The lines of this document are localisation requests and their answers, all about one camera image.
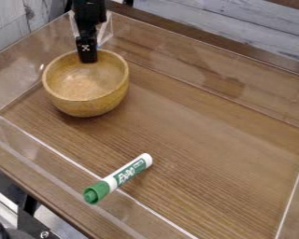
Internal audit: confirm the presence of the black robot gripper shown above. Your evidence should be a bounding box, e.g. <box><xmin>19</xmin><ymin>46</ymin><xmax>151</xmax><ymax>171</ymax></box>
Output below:
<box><xmin>72</xmin><ymin>0</ymin><xmax>107</xmax><ymax>63</ymax></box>

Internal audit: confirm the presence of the brown wooden bowl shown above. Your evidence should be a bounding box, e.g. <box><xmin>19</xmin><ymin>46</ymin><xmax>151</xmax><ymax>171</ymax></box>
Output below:
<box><xmin>43</xmin><ymin>49</ymin><xmax>130</xmax><ymax>118</ymax></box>

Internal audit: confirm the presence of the green Expo marker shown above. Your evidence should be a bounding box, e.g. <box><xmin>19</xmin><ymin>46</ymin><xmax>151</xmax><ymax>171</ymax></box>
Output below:
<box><xmin>83</xmin><ymin>153</ymin><xmax>154</xmax><ymax>204</ymax></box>

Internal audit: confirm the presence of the clear acrylic tray wall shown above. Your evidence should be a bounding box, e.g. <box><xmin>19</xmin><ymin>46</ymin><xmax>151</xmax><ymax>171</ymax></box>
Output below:
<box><xmin>0</xmin><ymin>15</ymin><xmax>299</xmax><ymax>239</ymax></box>

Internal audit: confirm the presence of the black metal table frame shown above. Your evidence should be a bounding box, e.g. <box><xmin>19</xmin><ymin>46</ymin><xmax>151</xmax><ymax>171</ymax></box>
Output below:
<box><xmin>0</xmin><ymin>171</ymin><xmax>62</xmax><ymax>239</ymax></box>

